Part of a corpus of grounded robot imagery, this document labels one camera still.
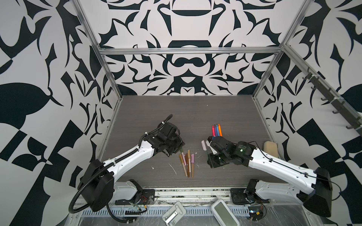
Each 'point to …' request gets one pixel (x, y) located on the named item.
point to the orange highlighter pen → (220, 131)
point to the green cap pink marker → (183, 157)
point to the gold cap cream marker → (189, 157)
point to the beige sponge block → (271, 148)
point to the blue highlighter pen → (218, 131)
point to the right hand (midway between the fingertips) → (207, 162)
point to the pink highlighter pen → (213, 131)
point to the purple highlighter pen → (215, 129)
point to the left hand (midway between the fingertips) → (187, 141)
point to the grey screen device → (223, 214)
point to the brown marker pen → (187, 165)
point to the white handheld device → (174, 214)
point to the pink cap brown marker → (192, 162)
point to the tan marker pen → (183, 163)
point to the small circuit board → (255, 213)
